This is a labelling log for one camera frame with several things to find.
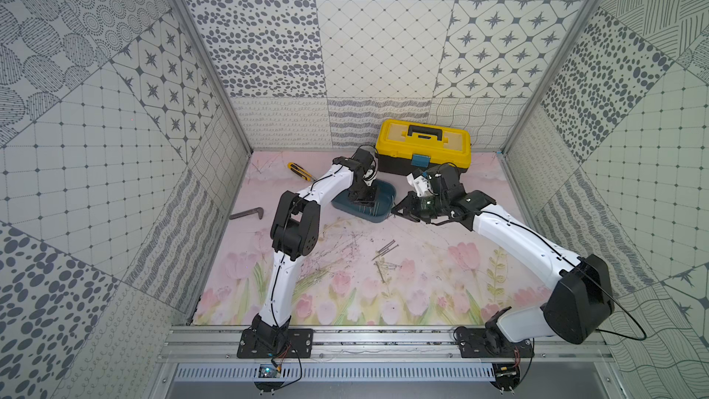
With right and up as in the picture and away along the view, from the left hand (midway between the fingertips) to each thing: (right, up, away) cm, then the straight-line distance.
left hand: (374, 200), depth 97 cm
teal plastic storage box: (+1, -5, +4) cm, 6 cm away
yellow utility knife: (-30, +10, +15) cm, 35 cm away
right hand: (+5, -2, -19) cm, 19 cm away
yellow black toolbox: (+11, +20, +4) cm, 23 cm away
